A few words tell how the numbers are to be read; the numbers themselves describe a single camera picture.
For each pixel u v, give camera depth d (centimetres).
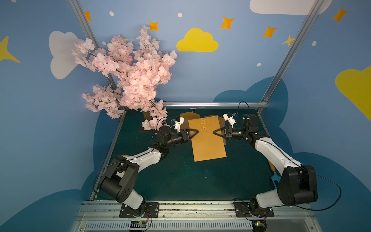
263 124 119
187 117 116
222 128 76
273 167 52
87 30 76
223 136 74
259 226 73
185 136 72
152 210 74
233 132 72
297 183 43
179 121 77
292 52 86
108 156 99
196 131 77
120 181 44
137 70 63
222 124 78
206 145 77
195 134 77
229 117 76
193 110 112
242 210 74
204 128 79
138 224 73
